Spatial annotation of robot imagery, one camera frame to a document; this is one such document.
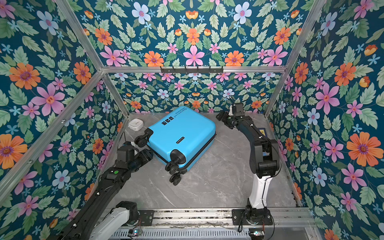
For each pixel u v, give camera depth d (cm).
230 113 87
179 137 79
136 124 108
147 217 74
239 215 74
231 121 87
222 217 75
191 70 93
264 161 53
